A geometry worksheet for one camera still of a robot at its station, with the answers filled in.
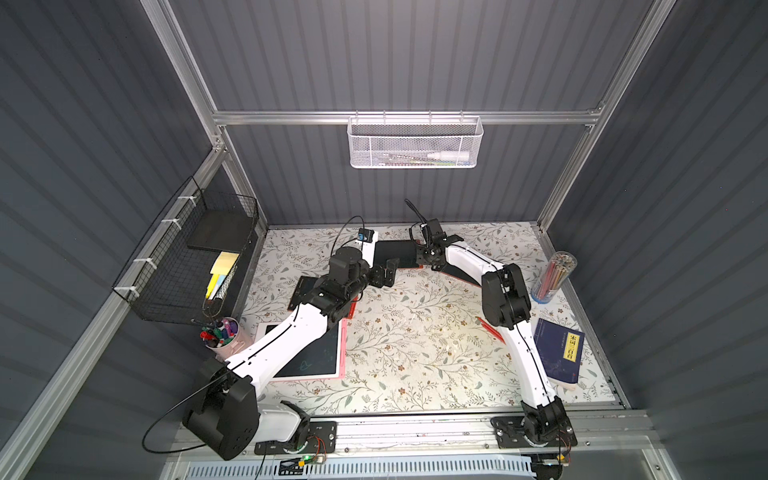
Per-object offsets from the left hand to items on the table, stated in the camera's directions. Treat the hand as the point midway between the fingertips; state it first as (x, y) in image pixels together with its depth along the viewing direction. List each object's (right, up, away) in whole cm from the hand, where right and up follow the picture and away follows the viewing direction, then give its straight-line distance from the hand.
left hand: (388, 258), depth 78 cm
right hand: (+13, +1, +31) cm, 34 cm away
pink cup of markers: (-44, -21, +1) cm, 49 cm away
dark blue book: (+51, -27, +8) cm, 58 cm away
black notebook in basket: (-46, +8, +3) cm, 46 cm away
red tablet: (+6, +3, +36) cm, 36 cm away
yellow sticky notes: (-42, -2, -4) cm, 42 cm away
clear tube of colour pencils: (+50, -2, +7) cm, 50 cm away
